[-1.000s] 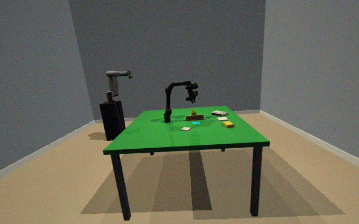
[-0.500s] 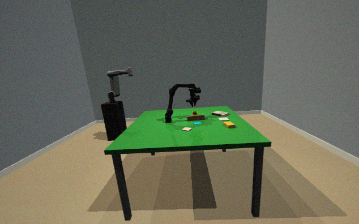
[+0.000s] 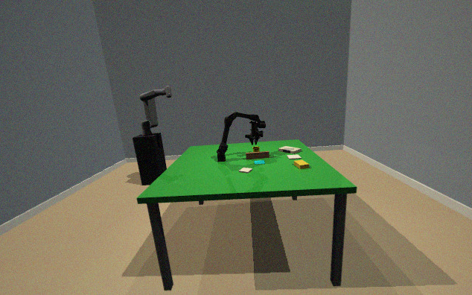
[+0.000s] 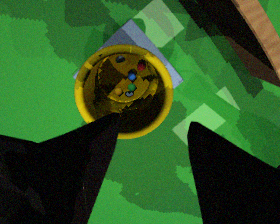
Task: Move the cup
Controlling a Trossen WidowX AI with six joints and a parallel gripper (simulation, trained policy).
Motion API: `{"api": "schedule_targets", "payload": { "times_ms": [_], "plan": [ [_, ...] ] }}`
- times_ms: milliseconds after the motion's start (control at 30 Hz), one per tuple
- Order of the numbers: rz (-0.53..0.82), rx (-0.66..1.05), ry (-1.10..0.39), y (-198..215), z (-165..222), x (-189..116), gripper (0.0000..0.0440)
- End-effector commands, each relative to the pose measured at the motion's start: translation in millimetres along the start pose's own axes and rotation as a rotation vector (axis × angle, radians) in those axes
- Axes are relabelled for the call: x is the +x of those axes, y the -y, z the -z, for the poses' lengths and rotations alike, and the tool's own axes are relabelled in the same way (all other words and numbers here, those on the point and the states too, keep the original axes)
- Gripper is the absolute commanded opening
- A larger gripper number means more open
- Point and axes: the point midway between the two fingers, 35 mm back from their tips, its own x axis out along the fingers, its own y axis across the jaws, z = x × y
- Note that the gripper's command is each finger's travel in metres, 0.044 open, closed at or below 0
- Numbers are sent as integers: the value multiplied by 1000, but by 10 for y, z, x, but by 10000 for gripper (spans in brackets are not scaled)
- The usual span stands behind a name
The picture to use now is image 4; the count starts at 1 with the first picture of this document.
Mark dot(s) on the yellow cup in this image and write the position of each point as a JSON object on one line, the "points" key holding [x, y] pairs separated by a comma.
{"points": [[140, 113]]}

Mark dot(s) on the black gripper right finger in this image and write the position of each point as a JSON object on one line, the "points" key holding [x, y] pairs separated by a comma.
{"points": [[233, 186]]}

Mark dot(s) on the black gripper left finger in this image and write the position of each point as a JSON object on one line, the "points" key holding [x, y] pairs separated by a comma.
{"points": [[61, 177]]}

